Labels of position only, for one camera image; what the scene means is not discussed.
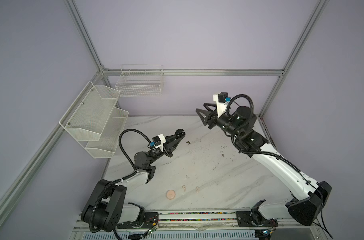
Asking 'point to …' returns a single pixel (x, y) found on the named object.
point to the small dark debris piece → (188, 142)
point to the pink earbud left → (184, 187)
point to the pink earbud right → (197, 189)
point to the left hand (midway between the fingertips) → (180, 136)
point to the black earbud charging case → (180, 132)
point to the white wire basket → (140, 80)
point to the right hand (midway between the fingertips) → (196, 110)
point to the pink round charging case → (170, 194)
